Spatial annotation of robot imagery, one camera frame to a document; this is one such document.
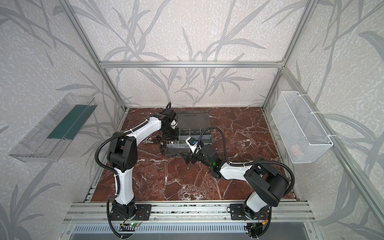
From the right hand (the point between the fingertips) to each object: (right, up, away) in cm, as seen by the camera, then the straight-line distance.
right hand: (186, 142), depth 83 cm
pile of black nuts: (-18, -4, +15) cm, 24 cm away
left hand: (-5, +3, +11) cm, 13 cm away
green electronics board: (-25, -38, -13) cm, 47 cm away
